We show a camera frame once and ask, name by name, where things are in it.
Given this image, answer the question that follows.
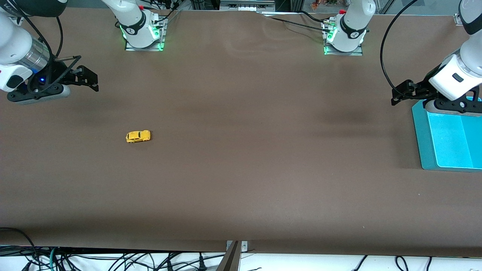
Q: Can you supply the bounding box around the yellow beetle toy car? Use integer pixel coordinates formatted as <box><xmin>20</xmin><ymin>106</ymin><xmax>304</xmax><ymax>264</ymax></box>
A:
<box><xmin>125</xmin><ymin>130</ymin><xmax>151</xmax><ymax>144</ymax></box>

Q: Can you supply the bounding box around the turquoise plastic bin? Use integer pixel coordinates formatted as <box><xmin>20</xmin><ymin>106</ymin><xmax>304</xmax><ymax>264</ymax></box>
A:
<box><xmin>412</xmin><ymin>97</ymin><xmax>482</xmax><ymax>173</ymax></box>

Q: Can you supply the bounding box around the orange green background clutter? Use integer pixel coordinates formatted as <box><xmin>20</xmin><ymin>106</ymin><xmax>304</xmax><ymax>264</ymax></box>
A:
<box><xmin>311</xmin><ymin>0</ymin><xmax>340</xmax><ymax>10</ymax></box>

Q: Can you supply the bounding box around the grey electronics box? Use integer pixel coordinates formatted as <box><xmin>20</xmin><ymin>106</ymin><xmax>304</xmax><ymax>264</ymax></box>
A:
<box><xmin>220</xmin><ymin>0</ymin><xmax>276</xmax><ymax>12</ymax></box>

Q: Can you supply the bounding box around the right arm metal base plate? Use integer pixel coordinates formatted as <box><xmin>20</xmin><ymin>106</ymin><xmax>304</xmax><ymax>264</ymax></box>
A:
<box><xmin>125</xmin><ymin>17</ymin><xmax>165</xmax><ymax>52</ymax></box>

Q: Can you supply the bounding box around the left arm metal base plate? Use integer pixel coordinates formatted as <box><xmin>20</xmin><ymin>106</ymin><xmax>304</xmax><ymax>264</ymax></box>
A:
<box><xmin>323</xmin><ymin>19</ymin><xmax>364</xmax><ymax>56</ymax></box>

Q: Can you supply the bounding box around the black base connector cable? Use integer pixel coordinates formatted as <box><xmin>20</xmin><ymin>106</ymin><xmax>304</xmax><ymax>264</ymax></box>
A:
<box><xmin>143</xmin><ymin>0</ymin><xmax>182</xmax><ymax>29</ymax></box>

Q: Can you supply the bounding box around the short black tabletop cable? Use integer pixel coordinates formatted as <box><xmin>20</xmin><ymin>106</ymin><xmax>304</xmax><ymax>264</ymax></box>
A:
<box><xmin>299</xmin><ymin>10</ymin><xmax>327</xmax><ymax>24</ymax></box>

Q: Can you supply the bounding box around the long black tabletop cable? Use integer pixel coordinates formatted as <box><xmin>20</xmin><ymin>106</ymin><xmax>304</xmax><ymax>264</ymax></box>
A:
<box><xmin>260</xmin><ymin>13</ymin><xmax>334</xmax><ymax>36</ymax></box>

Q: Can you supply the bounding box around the thick black looped cable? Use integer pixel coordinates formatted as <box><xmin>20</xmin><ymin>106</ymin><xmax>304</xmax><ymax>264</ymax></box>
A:
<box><xmin>0</xmin><ymin>227</ymin><xmax>38</xmax><ymax>264</ymax></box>

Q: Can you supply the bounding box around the silver table edge bracket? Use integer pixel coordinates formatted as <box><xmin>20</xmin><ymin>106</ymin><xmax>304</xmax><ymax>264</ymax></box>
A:
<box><xmin>226</xmin><ymin>241</ymin><xmax>248</xmax><ymax>253</ymax></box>

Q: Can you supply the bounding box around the grey camera mount pole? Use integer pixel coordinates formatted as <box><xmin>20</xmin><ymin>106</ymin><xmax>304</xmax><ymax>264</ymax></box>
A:
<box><xmin>216</xmin><ymin>241</ymin><xmax>241</xmax><ymax>271</ymax></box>

